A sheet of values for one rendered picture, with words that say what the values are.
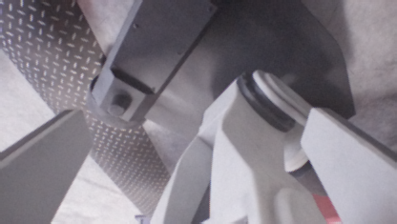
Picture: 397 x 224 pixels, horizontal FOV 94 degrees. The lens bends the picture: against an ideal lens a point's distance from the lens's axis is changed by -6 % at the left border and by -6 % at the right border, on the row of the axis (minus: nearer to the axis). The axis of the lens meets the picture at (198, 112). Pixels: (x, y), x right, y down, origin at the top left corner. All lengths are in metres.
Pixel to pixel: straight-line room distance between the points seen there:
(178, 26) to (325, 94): 0.41
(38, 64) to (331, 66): 0.84
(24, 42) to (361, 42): 1.03
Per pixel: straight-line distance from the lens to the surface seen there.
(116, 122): 0.58
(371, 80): 0.91
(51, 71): 0.80
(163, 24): 0.43
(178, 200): 0.26
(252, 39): 0.46
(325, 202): 1.19
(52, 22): 0.72
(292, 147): 0.46
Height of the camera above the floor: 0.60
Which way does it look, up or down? 52 degrees down
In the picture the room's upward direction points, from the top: 178 degrees counter-clockwise
